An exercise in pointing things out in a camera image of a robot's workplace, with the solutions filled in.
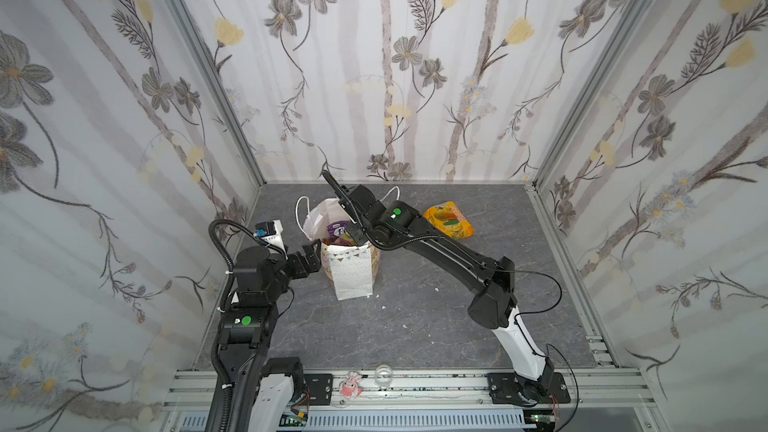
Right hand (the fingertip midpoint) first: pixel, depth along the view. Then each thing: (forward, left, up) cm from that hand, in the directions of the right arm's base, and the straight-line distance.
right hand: (355, 209), depth 79 cm
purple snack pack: (+1, +6, -14) cm, 15 cm away
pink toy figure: (-39, -2, -20) cm, 44 cm away
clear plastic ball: (-36, -10, -25) cm, 44 cm away
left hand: (-10, +12, +1) cm, 16 cm away
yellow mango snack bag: (+13, -31, -20) cm, 40 cm away
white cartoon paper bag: (-13, 0, -9) cm, 16 cm away
